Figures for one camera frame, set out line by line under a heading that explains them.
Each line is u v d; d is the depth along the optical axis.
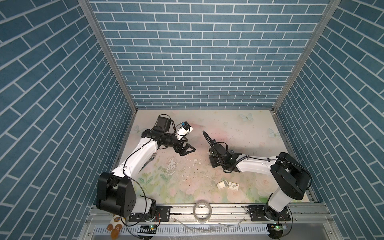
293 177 0.46
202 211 0.77
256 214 0.74
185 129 0.70
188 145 0.70
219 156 0.69
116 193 0.40
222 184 0.84
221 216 0.74
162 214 0.74
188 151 0.72
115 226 0.68
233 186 0.82
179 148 0.69
